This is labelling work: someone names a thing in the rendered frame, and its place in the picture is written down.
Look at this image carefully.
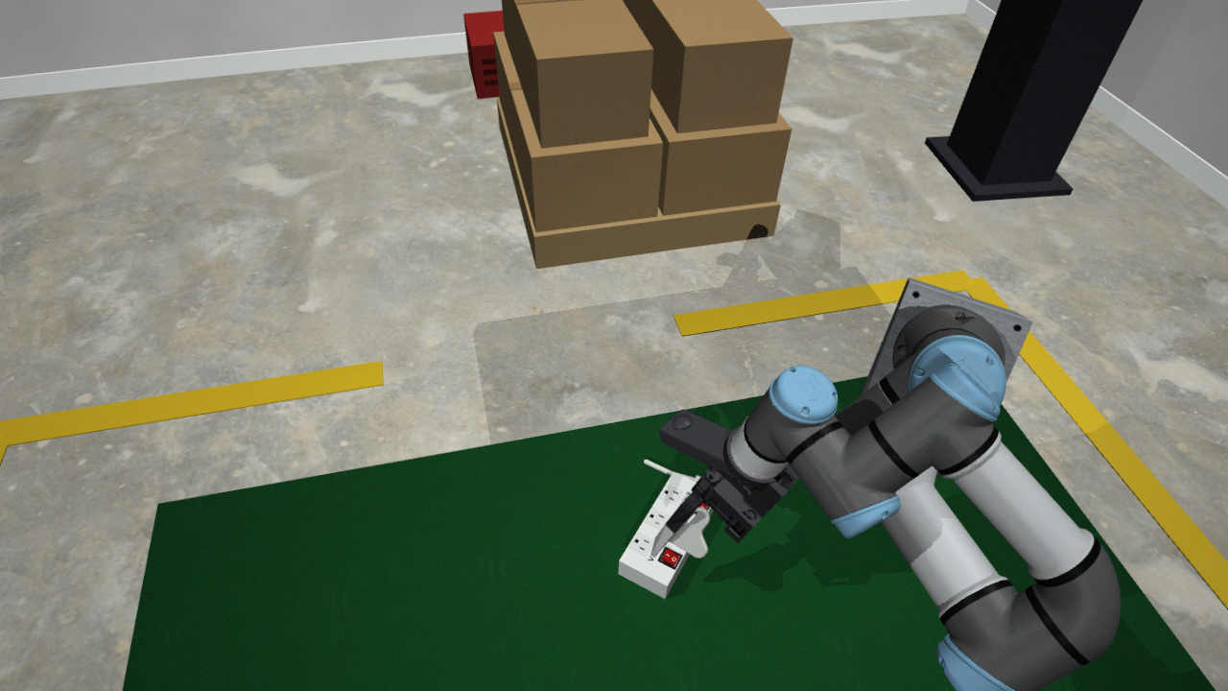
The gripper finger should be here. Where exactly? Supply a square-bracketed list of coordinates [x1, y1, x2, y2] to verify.
[651, 486, 710, 558]

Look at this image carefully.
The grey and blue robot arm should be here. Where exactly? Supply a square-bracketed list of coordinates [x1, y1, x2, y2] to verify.
[729, 306, 1122, 691]

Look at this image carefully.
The white power strip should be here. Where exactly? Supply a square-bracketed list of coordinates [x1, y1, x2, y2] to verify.
[619, 460, 700, 598]

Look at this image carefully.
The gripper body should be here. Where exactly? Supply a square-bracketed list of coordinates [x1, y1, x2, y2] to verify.
[691, 426, 799, 542]

